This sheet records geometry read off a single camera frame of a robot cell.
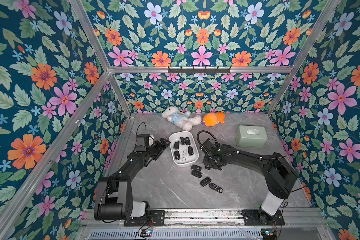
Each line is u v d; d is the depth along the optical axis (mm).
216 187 821
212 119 1075
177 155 951
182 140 1014
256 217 711
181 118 1069
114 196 1199
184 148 1010
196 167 901
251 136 956
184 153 958
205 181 841
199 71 937
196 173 880
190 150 980
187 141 1016
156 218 737
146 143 718
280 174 463
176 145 1005
